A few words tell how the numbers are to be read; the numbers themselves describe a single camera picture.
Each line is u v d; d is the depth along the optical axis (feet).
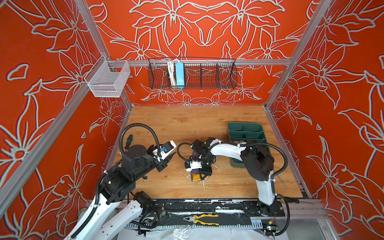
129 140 3.20
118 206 1.46
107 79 3.08
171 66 2.87
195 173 2.70
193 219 2.29
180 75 2.97
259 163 1.65
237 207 2.45
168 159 1.84
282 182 2.67
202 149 2.23
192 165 2.54
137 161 1.44
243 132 3.19
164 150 1.65
